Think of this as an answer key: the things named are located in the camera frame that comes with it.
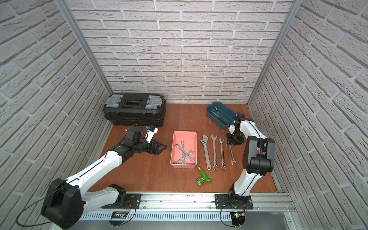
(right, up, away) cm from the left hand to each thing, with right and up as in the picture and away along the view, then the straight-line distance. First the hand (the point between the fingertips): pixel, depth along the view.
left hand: (163, 142), depth 81 cm
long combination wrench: (+32, -16, +4) cm, 36 cm away
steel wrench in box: (+8, -13, +6) cm, 17 cm away
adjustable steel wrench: (+26, -2, +16) cm, 31 cm away
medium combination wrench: (+36, -16, +4) cm, 40 cm away
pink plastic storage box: (+12, -7, +12) cm, 18 cm away
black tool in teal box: (+37, +19, +32) cm, 53 cm away
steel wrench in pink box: (+12, -13, +6) cm, 19 cm away
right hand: (+45, -3, +10) cm, 46 cm away
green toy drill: (+22, -21, -3) cm, 30 cm away
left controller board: (-22, -36, -9) cm, 43 cm away
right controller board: (+40, -36, -11) cm, 55 cm away
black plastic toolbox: (-20, +20, +11) cm, 30 cm away
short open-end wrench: (+43, -13, +7) cm, 46 cm away
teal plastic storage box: (+47, +17, +29) cm, 57 cm away
